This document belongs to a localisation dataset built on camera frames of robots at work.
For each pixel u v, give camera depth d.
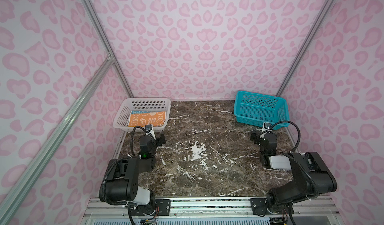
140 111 1.07
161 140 0.86
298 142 0.68
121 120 1.01
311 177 0.43
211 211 0.72
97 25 0.79
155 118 1.04
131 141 1.00
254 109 1.15
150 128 0.79
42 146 0.53
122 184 0.44
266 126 0.80
